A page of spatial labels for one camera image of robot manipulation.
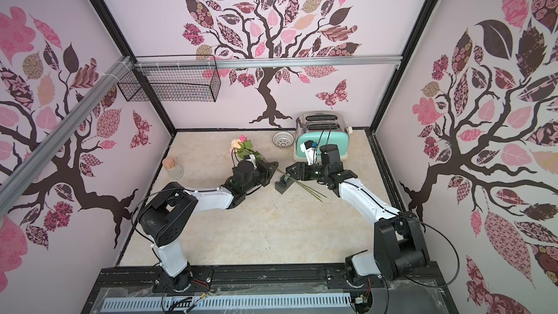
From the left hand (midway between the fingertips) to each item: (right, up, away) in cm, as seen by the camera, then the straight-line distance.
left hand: (281, 165), depth 88 cm
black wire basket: (-41, +38, +6) cm, 56 cm away
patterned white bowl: (+1, +12, +26) cm, 28 cm away
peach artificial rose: (-20, +9, +4) cm, 22 cm away
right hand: (+4, -1, -6) cm, 7 cm away
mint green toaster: (+19, +16, +10) cm, 27 cm away
